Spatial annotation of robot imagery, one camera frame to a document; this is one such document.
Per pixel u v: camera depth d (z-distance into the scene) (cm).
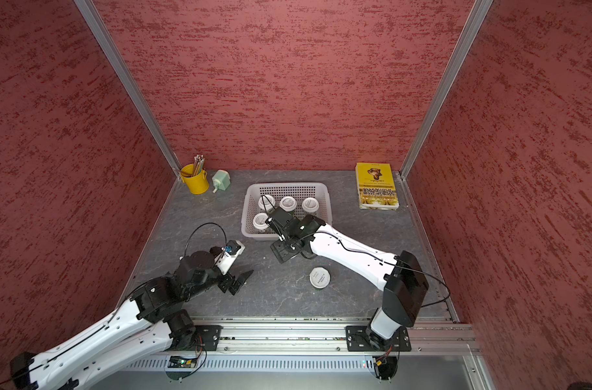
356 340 74
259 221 94
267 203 98
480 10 71
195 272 53
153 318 49
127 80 86
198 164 103
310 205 98
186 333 65
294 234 55
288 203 100
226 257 62
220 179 110
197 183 108
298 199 100
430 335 76
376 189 110
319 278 81
